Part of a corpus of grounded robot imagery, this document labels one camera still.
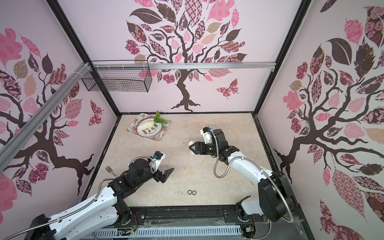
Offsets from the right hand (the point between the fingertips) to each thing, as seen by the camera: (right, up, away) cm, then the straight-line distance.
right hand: (194, 146), depth 82 cm
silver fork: (-52, -16, +8) cm, 55 cm away
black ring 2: (0, -27, -1) cm, 27 cm away
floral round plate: (-35, +10, +28) cm, 46 cm away
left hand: (-14, -11, -4) cm, 18 cm away
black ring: (-3, -25, 0) cm, 25 cm away
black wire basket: (-41, +44, +13) cm, 62 cm away
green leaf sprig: (-30, +18, +32) cm, 47 cm away
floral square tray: (-47, +11, +28) cm, 56 cm away
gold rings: (-8, -26, -1) cm, 27 cm away
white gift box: (0, 0, -4) cm, 4 cm away
